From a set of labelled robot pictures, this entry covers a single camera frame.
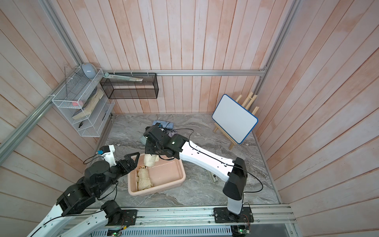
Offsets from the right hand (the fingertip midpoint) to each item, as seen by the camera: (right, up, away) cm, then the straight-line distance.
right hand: (147, 148), depth 73 cm
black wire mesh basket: (-30, +38, +33) cm, 58 cm away
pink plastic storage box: (+5, -20, +15) cm, 26 cm away
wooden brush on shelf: (-34, +23, +7) cm, 42 cm away
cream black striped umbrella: (+3, -5, -5) cm, 7 cm away
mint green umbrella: (-10, +2, +29) cm, 31 cm away
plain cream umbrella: (-4, -19, +8) cm, 21 cm away
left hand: (-4, -5, -5) cm, 8 cm away
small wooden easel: (+56, +24, +13) cm, 63 cm away
